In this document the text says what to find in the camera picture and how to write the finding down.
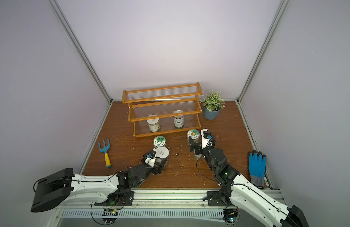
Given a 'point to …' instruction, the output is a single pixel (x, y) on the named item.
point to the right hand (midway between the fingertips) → (198, 133)
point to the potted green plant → (213, 103)
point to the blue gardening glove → (257, 166)
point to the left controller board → (109, 212)
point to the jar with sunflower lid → (195, 134)
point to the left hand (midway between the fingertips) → (162, 156)
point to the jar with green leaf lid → (159, 141)
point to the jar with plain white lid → (161, 154)
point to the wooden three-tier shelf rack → (161, 109)
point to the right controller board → (230, 216)
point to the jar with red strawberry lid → (198, 156)
